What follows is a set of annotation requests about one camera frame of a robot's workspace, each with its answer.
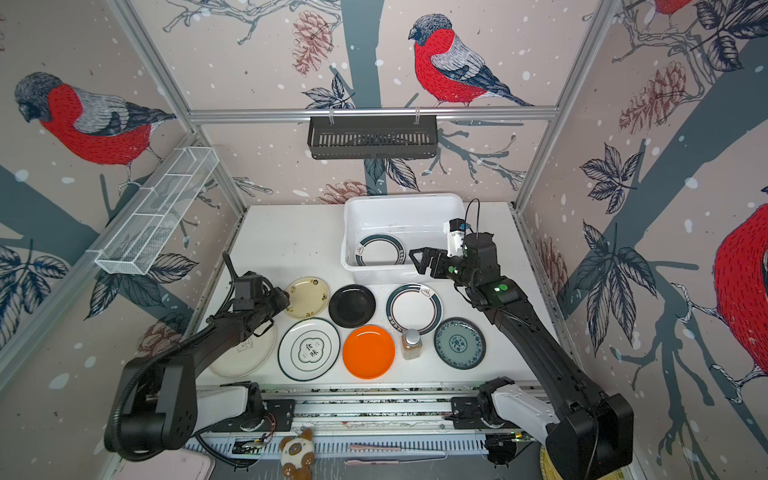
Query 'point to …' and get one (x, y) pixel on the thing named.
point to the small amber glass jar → (411, 344)
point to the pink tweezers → (355, 462)
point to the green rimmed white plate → (414, 306)
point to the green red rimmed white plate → (380, 250)
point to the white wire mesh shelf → (138, 239)
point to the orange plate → (368, 352)
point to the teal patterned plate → (460, 343)
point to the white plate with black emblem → (308, 350)
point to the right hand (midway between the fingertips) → (420, 256)
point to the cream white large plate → (249, 359)
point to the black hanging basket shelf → (373, 137)
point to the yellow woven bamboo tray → (549, 473)
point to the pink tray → (172, 464)
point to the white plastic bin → (415, 218)
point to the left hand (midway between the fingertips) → (283, 295)
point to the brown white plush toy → (298, 455)
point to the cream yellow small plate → (308, 297)
